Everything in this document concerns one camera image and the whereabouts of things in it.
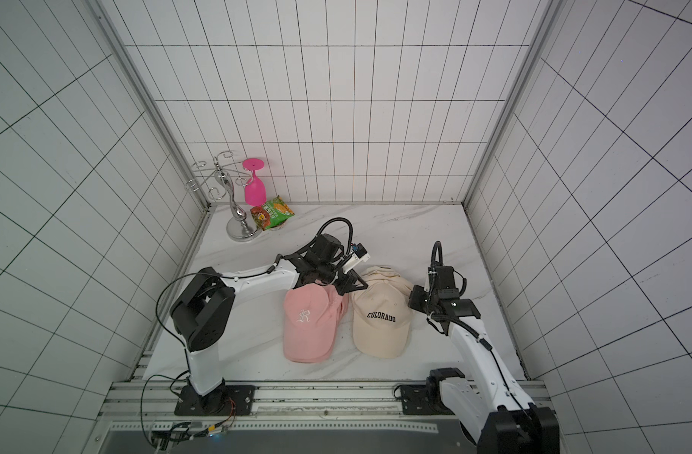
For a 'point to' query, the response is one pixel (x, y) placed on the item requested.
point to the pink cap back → (312, 313)
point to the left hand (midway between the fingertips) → (360, 290)
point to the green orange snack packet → (272, 214)
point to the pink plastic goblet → (254, 187)
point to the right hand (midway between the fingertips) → (415, 291)
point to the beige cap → (381, 312)
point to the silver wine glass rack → (226, 170)
